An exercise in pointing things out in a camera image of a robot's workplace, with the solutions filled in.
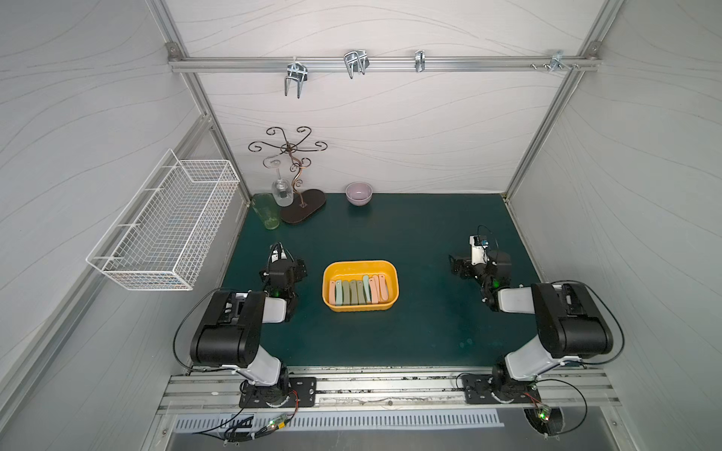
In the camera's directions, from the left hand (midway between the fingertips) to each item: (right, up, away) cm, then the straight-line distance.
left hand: (285, 260), depth 94 cm
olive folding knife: (+21, -10, -2) cm, 23 cm away
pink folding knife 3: (+33, -9, -1) cm, 35 cm away
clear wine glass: (-1, +25, -1) cm, 25 cm away
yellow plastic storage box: (+24, -4, +2) cm, 24 cm away
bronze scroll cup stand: (+2, +21, +21) cm, 30 cm away
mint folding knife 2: (+28, -7, 0) cm, 29 cm away
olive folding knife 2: (+24, -10, -3) cm, 26 cm away
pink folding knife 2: (+30, -9, -2) cm, 32 cm away
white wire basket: (-24, +9, -25) cm, 36 cm away
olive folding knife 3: (+26, -10, -2) cm, 28 cm away
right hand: (+62, +3, +2) cm, 63 cm away
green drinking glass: (-9, +18, +9) cm, 22 cm away
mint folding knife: (+19, -10, -3) cm, 21 cm away
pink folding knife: (+16, -10, -3) cm, 20 cm away
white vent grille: (+23, -38, -23) cm, 50 cm away
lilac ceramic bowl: (+24, +26, +25) cm, 43 cm away
